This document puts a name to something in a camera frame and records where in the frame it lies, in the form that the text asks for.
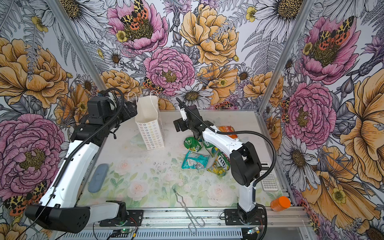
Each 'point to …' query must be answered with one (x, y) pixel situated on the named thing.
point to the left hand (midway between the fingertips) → (129, 114)
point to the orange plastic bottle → (279, 204)
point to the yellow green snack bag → (219, 162)
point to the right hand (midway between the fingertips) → (182, 123)
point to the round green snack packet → (192, 143)
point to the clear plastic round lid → (138, 140)
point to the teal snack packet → (195, 160)
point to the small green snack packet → (211, 149)
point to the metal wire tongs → (198, 222)
